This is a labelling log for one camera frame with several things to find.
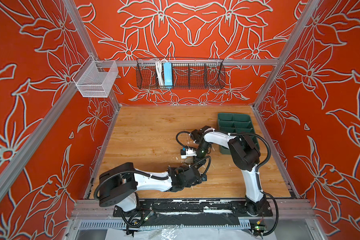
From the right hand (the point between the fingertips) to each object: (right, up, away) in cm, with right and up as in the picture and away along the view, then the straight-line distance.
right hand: (193, 167), depth 86 cm
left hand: (-2, -1, -2) cm, 3 cm away
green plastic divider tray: (+31, +25, +16) cm, 43 cm away
